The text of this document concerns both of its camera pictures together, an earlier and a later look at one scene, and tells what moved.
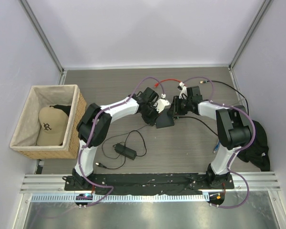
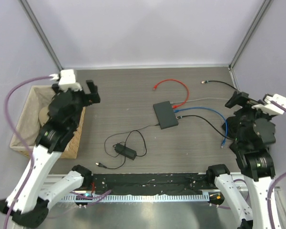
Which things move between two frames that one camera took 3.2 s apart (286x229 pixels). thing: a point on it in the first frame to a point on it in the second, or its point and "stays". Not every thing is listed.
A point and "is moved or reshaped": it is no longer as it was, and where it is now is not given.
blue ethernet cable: [217, 147] is moved or reshaped
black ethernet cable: [206, 82] to [206, 119]
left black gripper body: [150, 114] to [79, 98]
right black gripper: [176, 110] to [240, 98]
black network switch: [164, 119] stays
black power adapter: [126, 151] stays
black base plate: [149, 182] stays
